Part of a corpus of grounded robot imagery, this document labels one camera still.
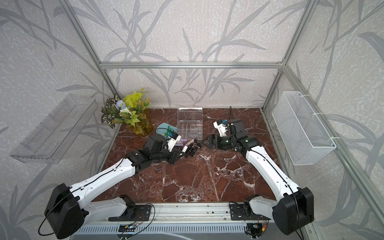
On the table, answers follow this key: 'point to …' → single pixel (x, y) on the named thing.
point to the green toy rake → (169, 131)
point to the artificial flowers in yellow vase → (132, 110)
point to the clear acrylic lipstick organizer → (190, 122)
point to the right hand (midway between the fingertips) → (206, 142)
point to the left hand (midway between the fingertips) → (183, 154)
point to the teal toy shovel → (165, 129)
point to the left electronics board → (127, 228)
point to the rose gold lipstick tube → (190, 142)
